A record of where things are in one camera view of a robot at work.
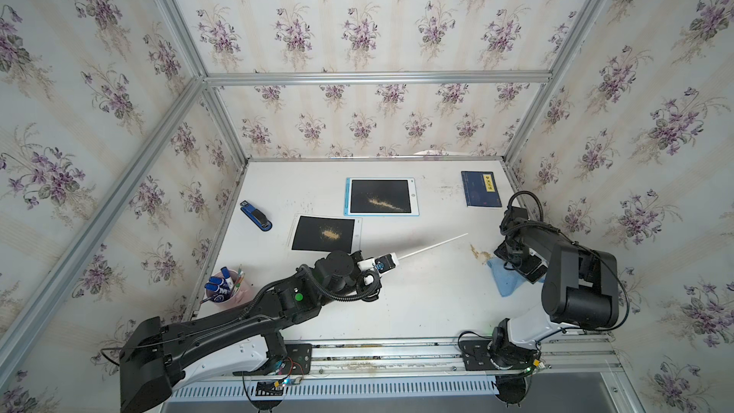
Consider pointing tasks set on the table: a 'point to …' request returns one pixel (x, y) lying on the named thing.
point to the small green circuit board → (269, 389)
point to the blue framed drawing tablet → (381, 197)
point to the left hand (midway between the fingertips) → (390, 261)
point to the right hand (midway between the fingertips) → (523, 267)
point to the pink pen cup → (227, 288)
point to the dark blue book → (481, 189)
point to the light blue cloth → (508, 281)
